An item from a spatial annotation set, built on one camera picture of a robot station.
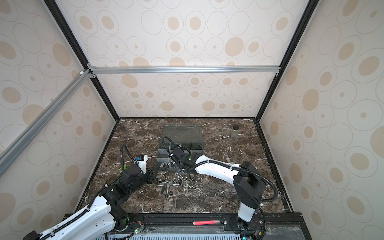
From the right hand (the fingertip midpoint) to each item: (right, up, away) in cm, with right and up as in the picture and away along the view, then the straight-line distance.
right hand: (182, 164), depth 86 cm
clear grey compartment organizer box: (+3, +16, +24) cm, 29 cm away
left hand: (-11, 0, -7) cm, 13 cm away
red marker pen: (+8, -26, -13) cm, 30 cm away
